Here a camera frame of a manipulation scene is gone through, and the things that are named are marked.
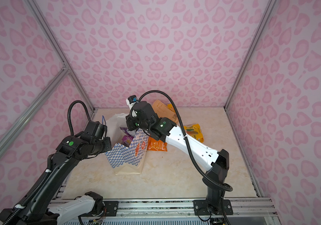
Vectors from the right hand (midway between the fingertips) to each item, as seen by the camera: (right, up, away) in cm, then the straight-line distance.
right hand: (126, 116), depth 68 cm
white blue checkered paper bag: (-1, -24, +9) cm, 26 cm away
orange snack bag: (+11, -18, +28) cm, 35 cm away
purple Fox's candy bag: (-5, -14, +20) cm, 25 cm away
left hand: (-10, -13, +4) cm, 17 cm away
